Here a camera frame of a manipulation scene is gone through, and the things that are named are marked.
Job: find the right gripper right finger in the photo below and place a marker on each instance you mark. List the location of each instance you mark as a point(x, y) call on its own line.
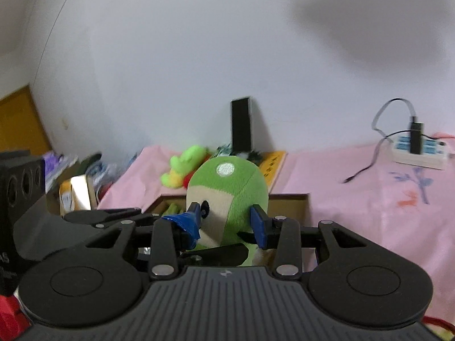
point(279, 243)

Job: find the white power strip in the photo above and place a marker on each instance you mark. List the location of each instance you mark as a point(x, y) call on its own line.
point(434, 153)

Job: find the black smartphone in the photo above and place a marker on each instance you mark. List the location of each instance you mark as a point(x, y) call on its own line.
point(241, 140)

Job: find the pink floral tablecloth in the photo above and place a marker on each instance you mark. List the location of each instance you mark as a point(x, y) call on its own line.
point(407, 211)

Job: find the small panda plush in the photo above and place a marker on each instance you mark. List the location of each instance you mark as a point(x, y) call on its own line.
point(226, 150)

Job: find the black charger plug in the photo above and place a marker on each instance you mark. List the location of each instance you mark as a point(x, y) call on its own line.
point(415, 135)

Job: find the brown cardboard box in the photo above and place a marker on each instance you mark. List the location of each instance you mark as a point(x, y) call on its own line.
point(296, 206)

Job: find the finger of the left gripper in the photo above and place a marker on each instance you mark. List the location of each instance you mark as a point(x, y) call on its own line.
point(97, 216)

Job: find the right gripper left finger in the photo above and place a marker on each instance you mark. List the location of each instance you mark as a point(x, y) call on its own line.
point(173, 234)

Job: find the green yellow caterpillar plush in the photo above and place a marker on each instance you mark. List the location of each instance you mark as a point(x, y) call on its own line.
point(183, 165)

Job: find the green bean plush toy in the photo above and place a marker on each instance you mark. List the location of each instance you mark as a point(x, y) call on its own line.
point(226, 187)

